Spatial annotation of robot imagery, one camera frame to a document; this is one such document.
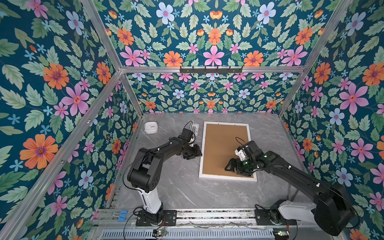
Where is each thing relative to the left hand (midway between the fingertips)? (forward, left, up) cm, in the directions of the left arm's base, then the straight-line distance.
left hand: (202, 151), depth 90 cm
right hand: (-14, -14, +4) cm, 20 cm away
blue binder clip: (-30, +43, -7) cm, 53 cm away
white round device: (+25, +36, -4) cm, 44 cm away
